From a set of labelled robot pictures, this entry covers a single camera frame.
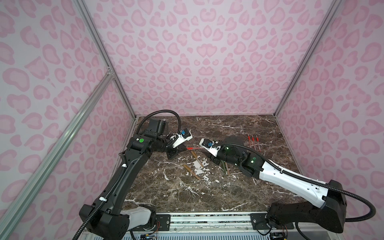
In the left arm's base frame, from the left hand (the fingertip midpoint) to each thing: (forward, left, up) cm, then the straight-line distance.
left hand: (184, 144), depth 71 cm
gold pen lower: (-2, -2, -27) cm, 27 cm away
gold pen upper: (+6, -6, -26) cm, 27 cm away
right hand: (0, -10, -1) cm, 10 cm away
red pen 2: (+21, -43, -28) cm, 55 cm away
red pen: (-1, -3, -2) cm, 4 cm away
